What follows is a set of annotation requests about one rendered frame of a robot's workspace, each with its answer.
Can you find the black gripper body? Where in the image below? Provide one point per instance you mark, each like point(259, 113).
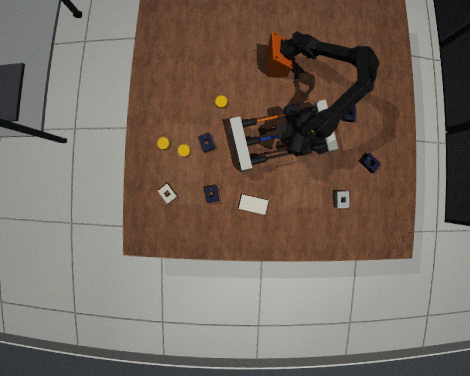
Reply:
point(291, 112)

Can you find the yellow round disc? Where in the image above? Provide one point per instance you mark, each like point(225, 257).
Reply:
point(221, 102)
point(163, 143)
point(184, 150)

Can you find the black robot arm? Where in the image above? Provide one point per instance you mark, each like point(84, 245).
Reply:
point(326, 121)

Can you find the white square block with hole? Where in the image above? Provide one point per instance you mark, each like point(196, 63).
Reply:
point(166, 198)

